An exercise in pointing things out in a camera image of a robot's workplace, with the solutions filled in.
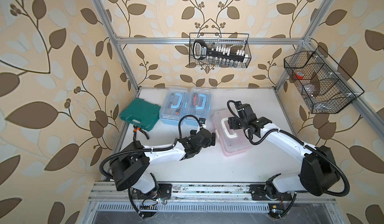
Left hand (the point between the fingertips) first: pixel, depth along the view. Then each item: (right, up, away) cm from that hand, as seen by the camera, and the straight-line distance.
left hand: (207, 131), depth 85 cm
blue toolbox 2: (-4, +17, +14) cm, 22 cm away
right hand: (+16, +6, +3) cm, 18 cm away
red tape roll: (+50, +31, -2) cm, 59 cm away
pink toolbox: (+14, -5, -4) cm, 15 cm away
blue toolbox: (-21, +14, +12) cm, 28 cm away
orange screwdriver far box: (-7, +19, +19) cm, 28 cm away
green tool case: (-44, +10, +17) cm, 48 cm away
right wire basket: (+58, +24, -11) cm, 64 cm away
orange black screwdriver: (-19, +11, +10) cm, 24 cm away
